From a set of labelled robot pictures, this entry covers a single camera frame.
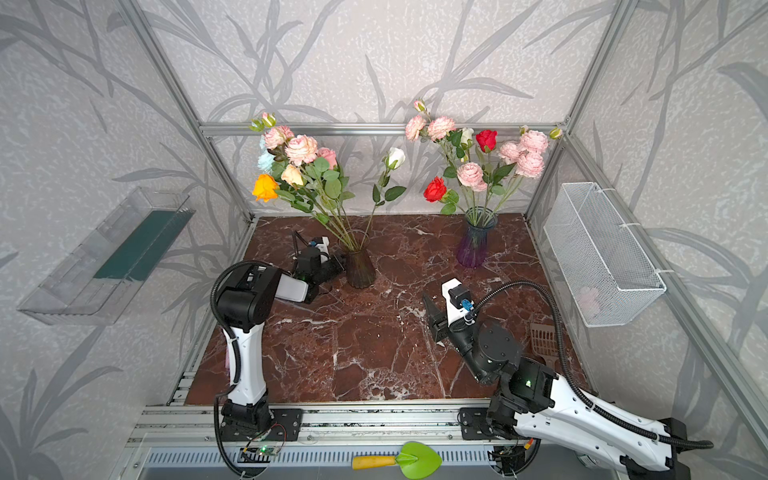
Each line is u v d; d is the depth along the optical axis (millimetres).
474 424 738
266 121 654
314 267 861
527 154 788
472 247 987
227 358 601
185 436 735
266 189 710
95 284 640
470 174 805
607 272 609
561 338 866
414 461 674
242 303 571
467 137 851
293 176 705
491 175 844
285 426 725
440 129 787
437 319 556
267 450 706
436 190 845
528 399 474
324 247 964
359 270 926
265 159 709
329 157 716
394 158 785
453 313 518
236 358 591
